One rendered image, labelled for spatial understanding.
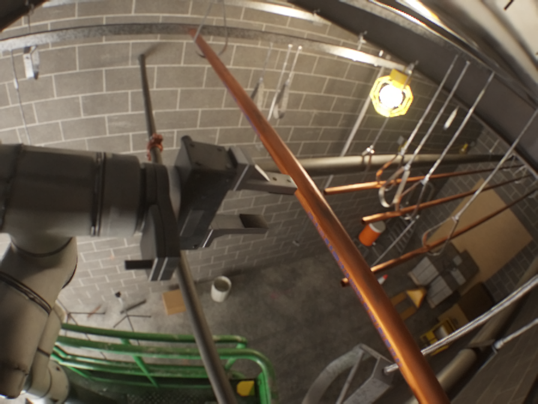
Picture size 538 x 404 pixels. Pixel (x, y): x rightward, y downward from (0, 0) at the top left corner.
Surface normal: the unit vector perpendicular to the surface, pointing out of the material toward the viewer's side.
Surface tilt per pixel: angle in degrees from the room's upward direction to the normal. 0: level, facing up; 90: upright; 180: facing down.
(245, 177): 90
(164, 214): 15
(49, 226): 90
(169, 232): 27
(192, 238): 90
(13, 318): 47
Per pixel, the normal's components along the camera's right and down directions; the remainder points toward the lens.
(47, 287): 0.99, -0.03
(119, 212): 0.55, 0.37
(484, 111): -0.89, 0.13
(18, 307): 0.87, -0.31
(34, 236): 0.33, 0.81
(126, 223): 0.47, 0.56
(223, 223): 0.47, -0.70
